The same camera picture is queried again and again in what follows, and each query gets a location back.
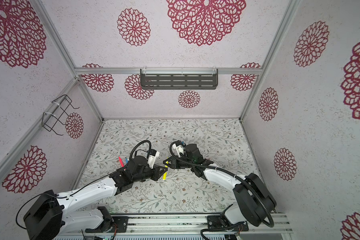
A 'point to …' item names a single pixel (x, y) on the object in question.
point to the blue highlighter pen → (126, 160)
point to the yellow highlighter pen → (165, 175)
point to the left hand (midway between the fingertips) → (166, 171)
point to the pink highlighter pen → (121, 162)
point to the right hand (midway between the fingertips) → (163, 161)
